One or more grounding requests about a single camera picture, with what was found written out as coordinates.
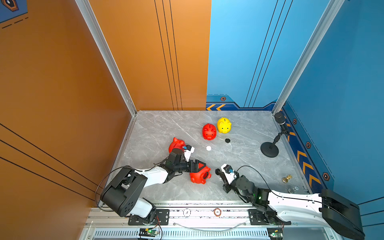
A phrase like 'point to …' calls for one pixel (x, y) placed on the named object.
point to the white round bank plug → (208, 148)
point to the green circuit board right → (275, 233)
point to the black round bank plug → (227, 140)
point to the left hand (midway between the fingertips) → (201, 163)
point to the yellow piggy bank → (224, 125)
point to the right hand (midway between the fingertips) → (219, 173)
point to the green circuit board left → (148, 232)
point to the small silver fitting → (293, 190)
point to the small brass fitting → (285, 179)
